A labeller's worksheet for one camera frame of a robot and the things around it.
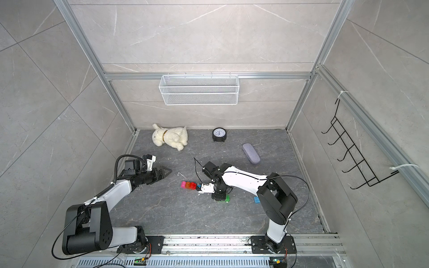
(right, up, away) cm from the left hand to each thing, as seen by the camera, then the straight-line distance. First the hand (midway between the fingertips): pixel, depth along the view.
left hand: (167, 170), depth 89 cm
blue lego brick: (+48, -15, -3) cm, 50 cm away
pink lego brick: (+9, -8, +1) cm, 12 cm away
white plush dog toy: (+2, +19, +13) cm, 22 cm away
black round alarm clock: (+28, +21, +26) cm, 44 cm away
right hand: (+28, -12, -2) cm, 31 cm away
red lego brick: (+14, -9, +1) cm, 16 cm away
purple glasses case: (+49, +9, +15) cm, 52 cm away
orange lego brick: (+11, -8, +1) cm, 14 cm away
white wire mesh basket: (+16, +48, +12) cm, 52 cm away
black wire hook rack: (+85, +6, -24) cm, 88 cm away
